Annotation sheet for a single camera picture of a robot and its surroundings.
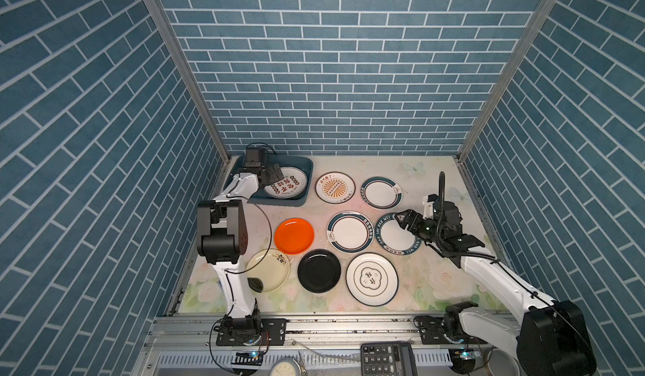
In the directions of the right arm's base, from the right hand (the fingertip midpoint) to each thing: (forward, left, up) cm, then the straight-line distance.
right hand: (399, 216), depth 85 cm
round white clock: (-44, +32, -8) cm, 55 cm away
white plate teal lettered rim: (-3, +1, -10) cm, 11 cm away
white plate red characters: (+19, +42, -10) cm, 48 cm away
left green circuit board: (-42, +43, -15) cm, 63 cm away
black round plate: (-17, +26, -12) cm, 33 cm away
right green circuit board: (-36, -18, -15) cm, 43 cm away
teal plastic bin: (+11, +53, -9) cm, 55 cm away
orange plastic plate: (-4, +38, -13) cm, 40 cm away
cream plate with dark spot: (-18, +44, -11) cm, 49 cm away
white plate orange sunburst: (+20, +24, -11) cm, 33 cm away
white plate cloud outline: (-18, +8, -13) cm, 23 cm away
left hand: (+17, +50, -2) cm, 53 cm away
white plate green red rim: (+20, +4, -13) cm, 24 cm away
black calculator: (-39, +4, -11) cm, 41 cm away
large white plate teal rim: (-1, +17, -12) cm, 20 cm away
